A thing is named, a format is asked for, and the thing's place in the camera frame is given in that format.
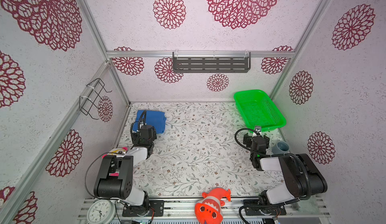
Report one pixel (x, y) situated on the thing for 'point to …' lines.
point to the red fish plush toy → (208, 208)
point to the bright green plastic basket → (258, 109)
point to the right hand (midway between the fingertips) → (257, 133)
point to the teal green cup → (280, 147)
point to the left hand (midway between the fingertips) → (142, 134)
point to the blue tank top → (157, 119)
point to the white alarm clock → (101, 211)
